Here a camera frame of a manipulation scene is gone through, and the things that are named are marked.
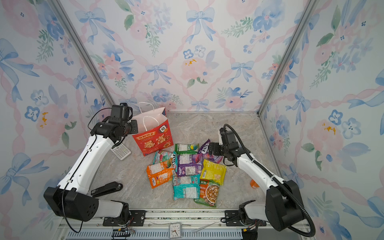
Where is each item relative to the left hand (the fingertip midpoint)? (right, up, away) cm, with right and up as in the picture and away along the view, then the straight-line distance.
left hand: (132, 123), depth 78 cm
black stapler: (-11, -33, +1) cm, 35 cm away
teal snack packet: (+28, -34, +4) cm, 44 cm away
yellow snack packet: (+43, -27, +8) cm, 52 cm away
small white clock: (+23, -50, -9) cm, 56 cm away
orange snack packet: (+12, -28, +7) cm, 32 cm away
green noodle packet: (+40, -37, +3) cm, 55 cm away
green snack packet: (+27, -16, +20) cm, 37 cm away
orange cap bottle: (+65, -33, +4) cm, 73 cm away
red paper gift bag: (+11, -5, +1) cm, 12 cm away
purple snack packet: (+30, -24, +11) cm, 40 cm away
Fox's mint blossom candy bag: (+11, -20, +14) cm, 27 cm away
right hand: (+45, -13, +10) cm, 47 cm away
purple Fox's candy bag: (+39, -17, +17) cm, 45 cm away
